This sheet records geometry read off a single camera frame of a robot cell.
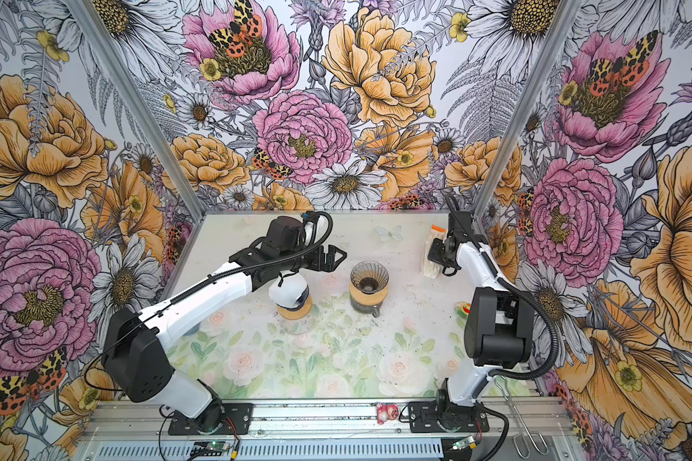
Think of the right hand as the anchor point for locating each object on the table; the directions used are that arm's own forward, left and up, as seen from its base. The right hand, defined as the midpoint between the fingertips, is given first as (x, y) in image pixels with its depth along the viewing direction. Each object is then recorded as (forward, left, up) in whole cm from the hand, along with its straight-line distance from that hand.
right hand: (436, 262), depth 93 cm
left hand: (-6, +32, +10) cm, 34 cm away
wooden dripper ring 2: (-17, +42, +1) cm, 45 cm away
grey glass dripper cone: (-5, +22, 0) cm, 22 cm away
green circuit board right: (-46, 0, -12) cm, 47 cm away
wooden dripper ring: (-12, +22, -1) cm, 25 cm away
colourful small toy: (-12, -8, -10) cm, 17 cm away
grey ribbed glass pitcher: (-11, +22, -9) cm, 26 cm away
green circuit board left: (-45, +61, -11) cm, 76 cm away
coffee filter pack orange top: (+3, 0, -8) cm, 9 cm away
